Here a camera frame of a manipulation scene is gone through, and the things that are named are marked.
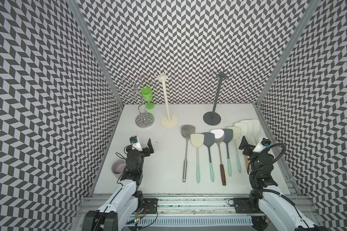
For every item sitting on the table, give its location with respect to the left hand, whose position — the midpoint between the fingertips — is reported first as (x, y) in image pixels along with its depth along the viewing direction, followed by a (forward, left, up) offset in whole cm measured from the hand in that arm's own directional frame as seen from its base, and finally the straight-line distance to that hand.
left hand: (189, 146), depth 95 cm
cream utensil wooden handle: (+10, -43, +3) cm, 44 cm away
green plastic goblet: (+32, +30, +18) cm, 48 cm away
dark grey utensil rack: (+23, -19, +1) cm, 30 cm away
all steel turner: (+10, +1, +3) cm, 11 cm away
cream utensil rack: (+21, +15, 0) cm, 26 cm away
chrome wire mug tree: (+23, +33, +1) cm, 40 cm away
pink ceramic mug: (-17, +40, +8) cm, 44 cm away
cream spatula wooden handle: (+11, -47, +3) cm, 48 cm away
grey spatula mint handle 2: (+6, -27, +3) cm, 28 cm away
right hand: (-10, -14, +15) cm, 23 cm away
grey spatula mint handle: (+4, -13, +2) cm, 14 cm away
